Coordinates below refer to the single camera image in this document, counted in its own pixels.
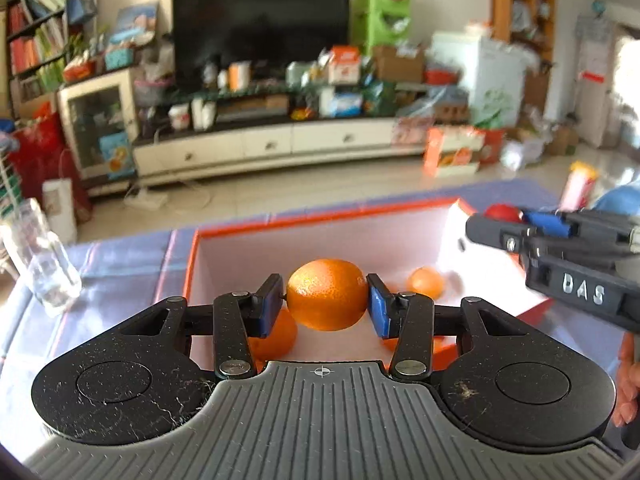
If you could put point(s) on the blue round object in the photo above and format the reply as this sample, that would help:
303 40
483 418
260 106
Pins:
620 199

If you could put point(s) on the orange and white canister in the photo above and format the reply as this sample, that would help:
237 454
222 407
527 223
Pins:
239 76

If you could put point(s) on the person's right hand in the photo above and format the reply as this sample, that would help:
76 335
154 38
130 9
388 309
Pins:
631 385

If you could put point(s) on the printed brown cardboard box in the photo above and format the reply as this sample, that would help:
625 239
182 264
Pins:
450 112

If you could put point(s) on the small red gift bag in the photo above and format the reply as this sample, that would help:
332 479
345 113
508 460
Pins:
494 147

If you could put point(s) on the green snack bag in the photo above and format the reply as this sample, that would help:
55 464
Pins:
380 97

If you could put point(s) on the white container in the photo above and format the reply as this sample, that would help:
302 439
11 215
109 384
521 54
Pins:
203 112

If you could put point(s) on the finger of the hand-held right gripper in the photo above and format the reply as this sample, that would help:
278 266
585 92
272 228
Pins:
550 224
492 232

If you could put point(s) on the red basin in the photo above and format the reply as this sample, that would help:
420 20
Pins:
442 76

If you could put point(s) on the white jar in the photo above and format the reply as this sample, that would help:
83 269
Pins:
179 116

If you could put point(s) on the small orange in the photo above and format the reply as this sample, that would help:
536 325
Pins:
425 282

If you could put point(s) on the blue gift bag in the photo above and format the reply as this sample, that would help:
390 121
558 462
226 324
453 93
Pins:
81 9

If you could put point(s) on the white and orange box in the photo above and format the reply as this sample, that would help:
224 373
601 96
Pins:
345 65

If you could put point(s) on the blue and white box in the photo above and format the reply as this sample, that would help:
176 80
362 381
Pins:
341 102

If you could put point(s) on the red can with yellow lid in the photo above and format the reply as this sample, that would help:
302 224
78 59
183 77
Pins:
577 187

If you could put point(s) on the black television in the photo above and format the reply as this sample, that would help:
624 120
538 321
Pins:
260 25

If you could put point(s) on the pink plastic basket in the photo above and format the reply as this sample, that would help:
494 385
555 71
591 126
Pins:
150 92

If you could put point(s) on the light wooden shelf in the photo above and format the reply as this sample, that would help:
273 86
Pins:
500 0

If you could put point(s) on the tray of pink papers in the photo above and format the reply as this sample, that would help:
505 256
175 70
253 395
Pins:
412 130

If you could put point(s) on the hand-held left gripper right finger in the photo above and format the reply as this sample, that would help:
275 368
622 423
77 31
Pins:
380 310

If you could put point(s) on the clear glass bottle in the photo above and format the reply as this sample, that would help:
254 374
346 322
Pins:
45 270

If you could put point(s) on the dark wooden bookshelf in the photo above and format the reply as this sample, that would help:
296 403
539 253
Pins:
35 35

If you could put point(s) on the blue plaid tablecloth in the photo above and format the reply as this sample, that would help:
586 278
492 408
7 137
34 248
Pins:
125 270

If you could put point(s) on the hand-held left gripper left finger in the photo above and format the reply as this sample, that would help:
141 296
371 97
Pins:
270 310

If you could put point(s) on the glass door side cabinet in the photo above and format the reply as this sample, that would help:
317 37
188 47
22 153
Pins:
95 120

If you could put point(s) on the red apple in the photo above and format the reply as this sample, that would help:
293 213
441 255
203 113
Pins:
502 212

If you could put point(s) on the large red bag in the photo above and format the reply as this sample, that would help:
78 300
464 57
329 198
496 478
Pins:
45 155

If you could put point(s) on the orange cardboard box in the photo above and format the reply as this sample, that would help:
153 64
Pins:
330 235

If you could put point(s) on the white TV cabinet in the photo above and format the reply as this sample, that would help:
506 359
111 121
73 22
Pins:
265 145

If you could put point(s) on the blue printed box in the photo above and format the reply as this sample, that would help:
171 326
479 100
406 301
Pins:
139 19

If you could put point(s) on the white paper bag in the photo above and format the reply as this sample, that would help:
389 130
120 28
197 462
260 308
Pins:
60 200

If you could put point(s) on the green plastic shelf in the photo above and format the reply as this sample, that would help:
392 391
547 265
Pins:
372 25

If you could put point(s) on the teal plastic basket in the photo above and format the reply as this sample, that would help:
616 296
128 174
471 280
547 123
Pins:
119 56

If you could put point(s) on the large orange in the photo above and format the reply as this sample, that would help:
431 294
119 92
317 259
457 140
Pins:
325 292

